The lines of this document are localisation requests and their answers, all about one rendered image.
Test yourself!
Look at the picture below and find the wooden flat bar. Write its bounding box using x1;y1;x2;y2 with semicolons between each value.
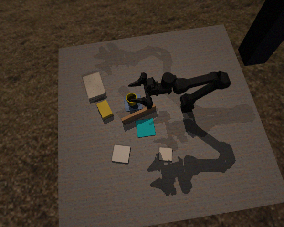
121;104;156;123

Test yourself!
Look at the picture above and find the yellow block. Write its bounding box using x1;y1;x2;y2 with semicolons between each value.
96;100;113;119

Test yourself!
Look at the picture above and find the tan flat block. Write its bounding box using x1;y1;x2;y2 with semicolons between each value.
83;72;106;100

